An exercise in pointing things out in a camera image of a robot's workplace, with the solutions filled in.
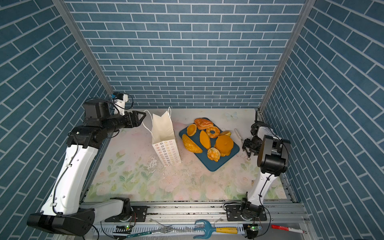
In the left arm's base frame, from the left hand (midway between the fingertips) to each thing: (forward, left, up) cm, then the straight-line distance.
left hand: (140, 113), depth 68 cm
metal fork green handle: (-41, -12, -36) cm, 56 cm away
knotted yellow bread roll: (-5, -36, -29) cm, 47 cm away
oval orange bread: (+7, -32, -33) cm, 46 cm away
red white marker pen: (-42, -69, -35) cm, 88 cm away
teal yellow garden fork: (-41, -32, -34) cm, 62 cm away
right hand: (+1, -61, -35) cm, 70 cm away
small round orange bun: (+15, -23, -31) cm, 41 cm away
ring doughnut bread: (+15, -41, -34) cm, 55 cm away
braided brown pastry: (+19, -31, -31) cm, 48 cm away
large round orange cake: (+1, -44, -28) cm, 52 cm away
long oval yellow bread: (0, -23, -29) cm, 37 cm away
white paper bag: (-8, -10, -11) cm, 17 cm away
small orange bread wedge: (+11, -46, -31) cm, 56 cm away
